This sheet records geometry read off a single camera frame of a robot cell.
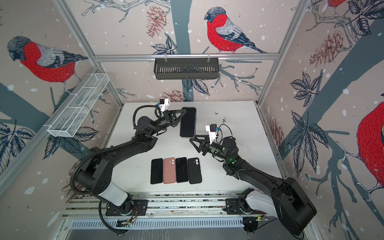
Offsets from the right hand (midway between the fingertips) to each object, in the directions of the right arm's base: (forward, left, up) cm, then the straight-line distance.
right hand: (191, 141), depth 72 cm
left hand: (+6, +2, +14) cm, 15 cm away
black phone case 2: (-8, -1, -23) cm, 24 cm away
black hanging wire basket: (+56, +19, +5) cm, 60 cm away
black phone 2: (-7, +21, -22) cm, 32 cm away
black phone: (+4, +1, +9) cm, 10 cm away
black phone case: (+4, +1, +9) cm, 10 cm away
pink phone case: (-7, +14, -22) cm, 27 cm away
